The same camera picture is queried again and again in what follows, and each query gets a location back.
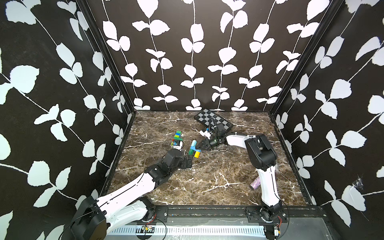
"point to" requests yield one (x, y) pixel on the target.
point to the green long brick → (178, 138)
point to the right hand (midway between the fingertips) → (197, 147)
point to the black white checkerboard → (204, 116)
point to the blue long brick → (196, 150)
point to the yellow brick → (197, 154)
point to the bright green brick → (178, 131)
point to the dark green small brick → (191, 152)
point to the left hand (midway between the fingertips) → (187, 153)
